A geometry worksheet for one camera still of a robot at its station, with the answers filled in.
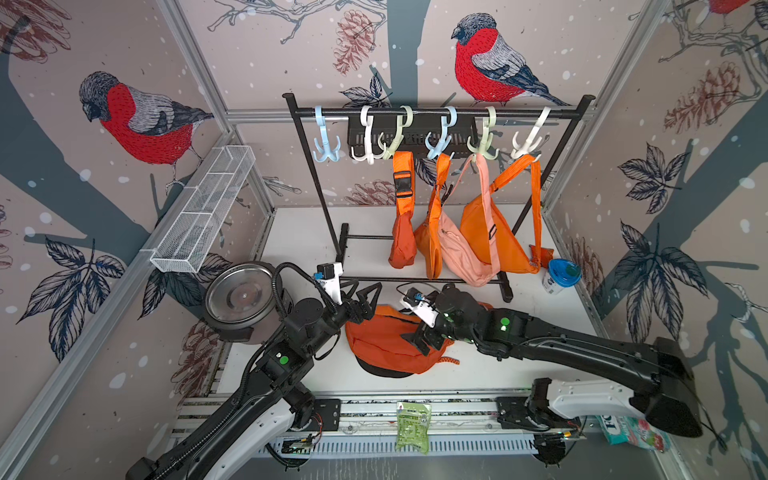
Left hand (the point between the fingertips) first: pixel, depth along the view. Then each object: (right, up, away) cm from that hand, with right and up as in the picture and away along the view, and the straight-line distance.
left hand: (374, 280), depth 70 cm
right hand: (+9, -9, +4) cm, 14 cm away
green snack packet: (+9, -36, +2) cm, 37 cm away
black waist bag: (+2, -27, +10) cm, 29 cm away
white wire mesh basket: (-47, +8, +2) cm, 48 cm away
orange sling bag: (+30, +13, +22) cm, 39 cm away
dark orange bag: (+7, +7, +6) cm, 12 cm away
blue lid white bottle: (+57, -2, +20) cm, 60 cm away
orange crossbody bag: (+14, +11, +10) cm, 20 cm away
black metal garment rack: (+44, +12, +17) cm, 49 cm away
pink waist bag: (+27, 0, +20) cm, 34 cm away
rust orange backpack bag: (+1, -19, +13) cm, 24 cm away
